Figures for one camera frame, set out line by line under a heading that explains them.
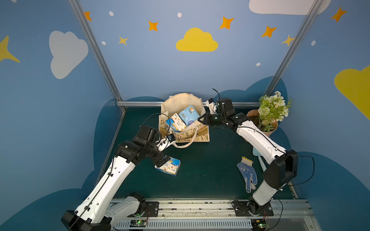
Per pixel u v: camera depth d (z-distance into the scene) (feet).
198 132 2.93
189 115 2.79
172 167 2.70
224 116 2.05
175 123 2.76
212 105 2.44
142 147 1.69
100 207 1.24
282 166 1.44
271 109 2.76
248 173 2.83
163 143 1.99
